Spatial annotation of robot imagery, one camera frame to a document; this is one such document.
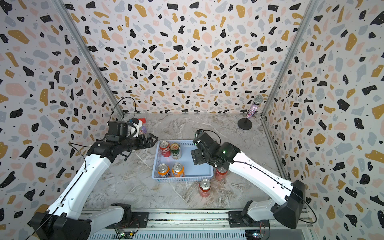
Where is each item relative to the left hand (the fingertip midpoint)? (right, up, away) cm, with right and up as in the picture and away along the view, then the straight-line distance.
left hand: (151, 139), depth 76 cm
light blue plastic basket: (+20, -22, +16) cm, 33 cm away
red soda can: (+36, -19, +5) cm, 41 cm away
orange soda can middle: (+13, -17, +5) cm, 22 cm away
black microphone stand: (+59, +9, +41) cm, 72 cm away
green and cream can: (+10, -8, +13) cm, 19 cm away
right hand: (+24, -7, -2) cm, 25 cm away
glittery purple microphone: (+57, +21, +9) cm, 62 cm away
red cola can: (+3, -7, +14) cm, 16 cm away
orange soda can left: (+5, -17, +5) cm, 19 cm away
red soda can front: (+27, -24, -2) cm, 36 cm away
